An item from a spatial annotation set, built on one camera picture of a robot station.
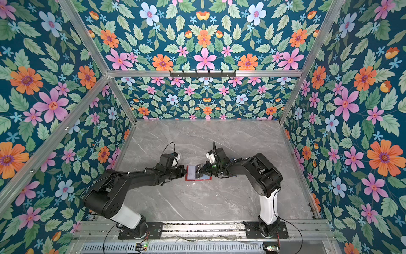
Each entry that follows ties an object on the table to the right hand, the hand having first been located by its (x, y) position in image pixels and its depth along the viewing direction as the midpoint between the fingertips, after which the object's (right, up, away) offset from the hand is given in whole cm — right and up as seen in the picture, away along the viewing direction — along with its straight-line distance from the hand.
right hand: (202, 168), depth 93 cm
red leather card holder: (-7, -4, -1) cm, 8 cm away
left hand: (-8, -2, 0) cm, 8 cm away
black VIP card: (-3, -3, -1) cm, 4 cm away
